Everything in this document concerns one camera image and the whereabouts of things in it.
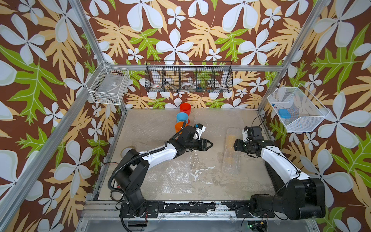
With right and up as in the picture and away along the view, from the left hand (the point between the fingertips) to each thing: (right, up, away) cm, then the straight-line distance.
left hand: (212, 143), depth 82 cm
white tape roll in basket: (-15, +39, +16) cm, 45 cm away
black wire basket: (-13, +43, +14) cm, 48 cm away
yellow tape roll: (-55, -7, +12) cm, 57 cm away
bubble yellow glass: (+13, -10, +4) cm, 17 cm away
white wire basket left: (-62, +34, +4) cm, 71 cm away
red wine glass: (-15, +22, +19) cm, 33 cm away
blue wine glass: (-19, +16, +16) cm, 29 cm away
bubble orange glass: (+10, +13, +36) cm, 39 cm away
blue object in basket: (+42, +17, +1) cm, 45 cm away
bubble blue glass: (-17, -20, +4) cm, 26 cm away
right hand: (+17, -2, +7) cm, 18 cm away
